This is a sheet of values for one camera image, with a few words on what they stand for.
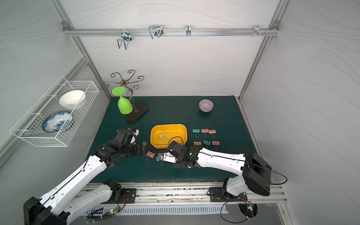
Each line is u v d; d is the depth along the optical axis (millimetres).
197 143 928
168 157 675
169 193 753
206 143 929
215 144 926
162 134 957
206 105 1120
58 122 650
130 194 736
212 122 1066
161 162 773
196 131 986
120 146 584
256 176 416
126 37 785
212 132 977
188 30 786
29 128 566
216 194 746
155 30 761
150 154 871
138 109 1104
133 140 662
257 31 767
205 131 984
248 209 715
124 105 854
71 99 737
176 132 977
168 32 783
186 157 572
